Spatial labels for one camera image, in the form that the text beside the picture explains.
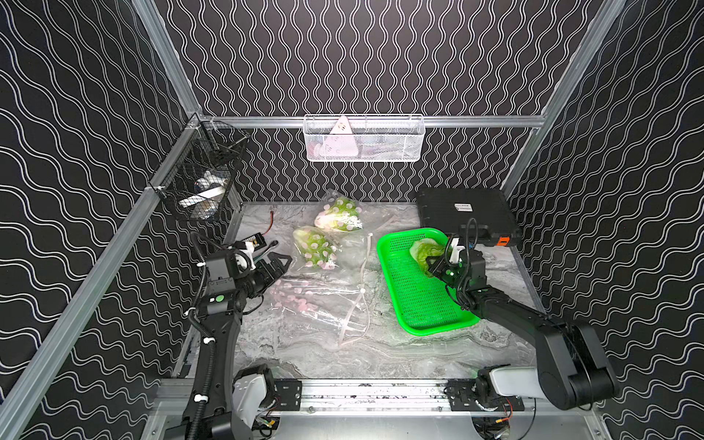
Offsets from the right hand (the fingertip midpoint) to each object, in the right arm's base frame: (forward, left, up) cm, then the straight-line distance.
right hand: (427, 257), depth 90 cm
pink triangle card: (+28, +29, +24) cm, 47 cm away
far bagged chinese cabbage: (+22, +30, -2) cm, 37 cm away
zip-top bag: (-14, +30, -12) cm, 36 cm away
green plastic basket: (-11, +1, -12) cm, 16 cm away
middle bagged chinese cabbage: (+4, +37, -2) cm, 38 cm away
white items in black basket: (+5, +64, +25) cm, 68 cm away
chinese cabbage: (+3, 0, +1) cm, 3 cm away
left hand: (-10, +44, +11) cm, 46 cm away
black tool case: (+24, -24, -6) cm, 34 cm away
